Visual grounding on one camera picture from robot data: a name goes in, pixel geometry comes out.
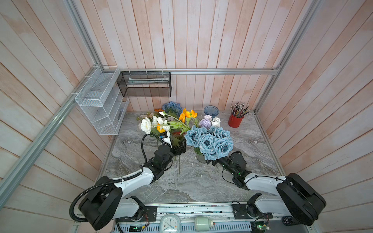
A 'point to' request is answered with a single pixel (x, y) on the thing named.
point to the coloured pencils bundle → (237, 110)
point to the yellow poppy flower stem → (183, 123)
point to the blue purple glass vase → (211, 110)
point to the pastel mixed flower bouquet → (208, 122)
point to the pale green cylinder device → (203, 224)
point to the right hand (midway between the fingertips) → (208, 147)
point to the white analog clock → (170, 223)
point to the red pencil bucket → (234, 122)
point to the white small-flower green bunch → (176, 132)
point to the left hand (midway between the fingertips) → (180, 142)
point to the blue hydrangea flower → (172, 108)
